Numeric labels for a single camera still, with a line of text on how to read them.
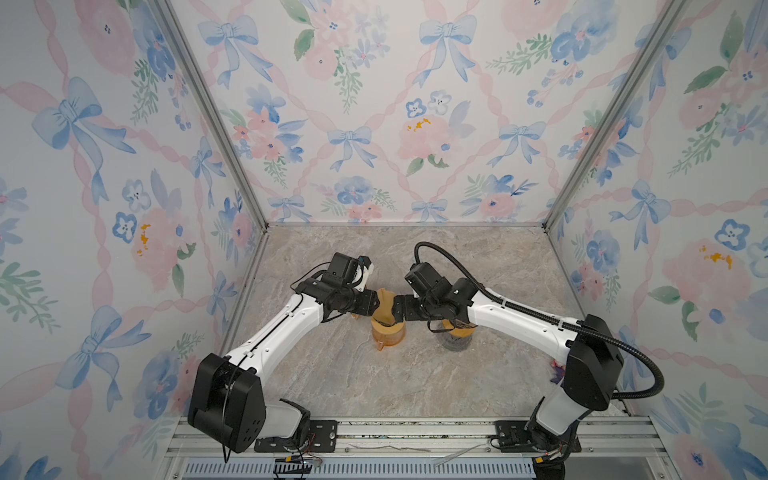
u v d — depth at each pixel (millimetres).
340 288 629
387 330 825
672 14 689
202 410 424
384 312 812
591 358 434
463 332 805
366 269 759
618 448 759
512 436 734
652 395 429
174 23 705
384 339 919
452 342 858
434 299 590
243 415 404
